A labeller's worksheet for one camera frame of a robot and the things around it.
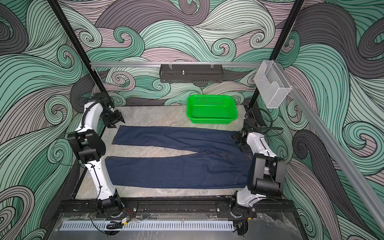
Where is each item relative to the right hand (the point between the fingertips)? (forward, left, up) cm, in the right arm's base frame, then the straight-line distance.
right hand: (236, 140), depth 91 cm
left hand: (+9, +73, +7) cm, 74 cm away
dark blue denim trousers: (-12, +11, -6) cm, 17 cm away
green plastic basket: (+36, +11, -11) cm, 39 cm away
